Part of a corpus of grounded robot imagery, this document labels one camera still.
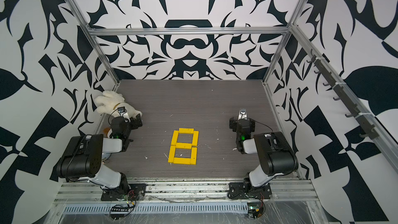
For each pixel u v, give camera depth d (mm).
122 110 811
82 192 762
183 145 874
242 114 809
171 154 851
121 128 725
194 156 848
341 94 550
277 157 457
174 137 915
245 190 672
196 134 915
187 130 936
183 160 846
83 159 454
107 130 916
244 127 714
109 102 947
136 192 740
